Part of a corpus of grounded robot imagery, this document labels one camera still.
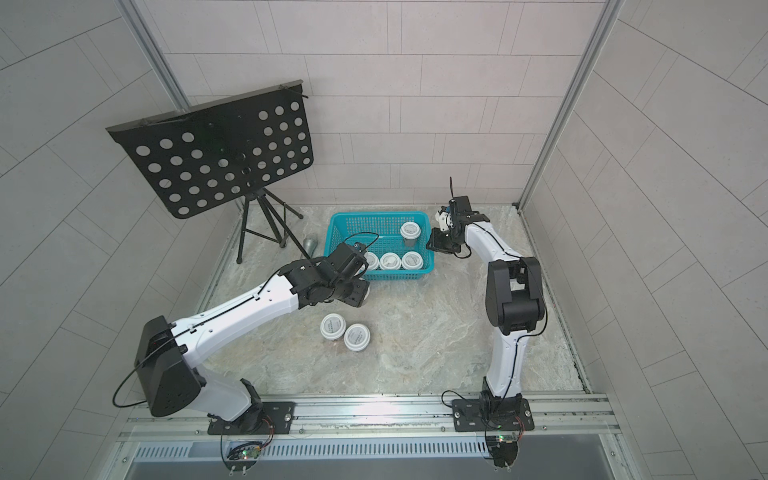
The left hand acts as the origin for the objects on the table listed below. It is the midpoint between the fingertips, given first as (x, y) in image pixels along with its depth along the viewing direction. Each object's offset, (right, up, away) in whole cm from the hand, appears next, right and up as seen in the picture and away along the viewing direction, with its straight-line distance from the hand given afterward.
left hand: (365, 287), depth 80 cm
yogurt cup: (+6, +6, +14) cm, 16 cm away
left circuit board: (-25, -34, -15) cm, 45 cm away
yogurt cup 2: (+13, +6, +13) cm, 20 cm away
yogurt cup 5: (-2, -13, -2) cm, 13 cm away
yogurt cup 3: (+13, +15, +20) cm, 28 cm away
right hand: (+20, +12, +17) cm, 28 cm away
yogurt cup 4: (-9, -11, +1) cm, 14 cm away
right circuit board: (+33, -35, -12) cm, 50 cm away
